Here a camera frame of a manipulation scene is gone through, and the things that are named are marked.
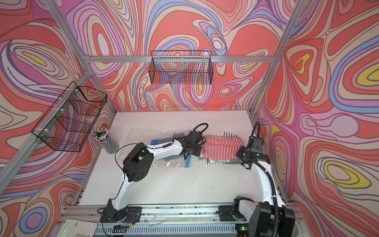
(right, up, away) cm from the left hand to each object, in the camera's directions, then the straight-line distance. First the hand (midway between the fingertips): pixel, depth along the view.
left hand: (201, 151), depth 95 cm
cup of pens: (-58, +11, -11) cm, 60 cm away
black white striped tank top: (+16, +11, +9) cm, 22 cm away
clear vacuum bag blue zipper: (-36, +9, +12) cm, 39 cm away
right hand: (+23, -1, -12) cm, 25 cm away
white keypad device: (-62, -32, -27) cm, 75 cm away
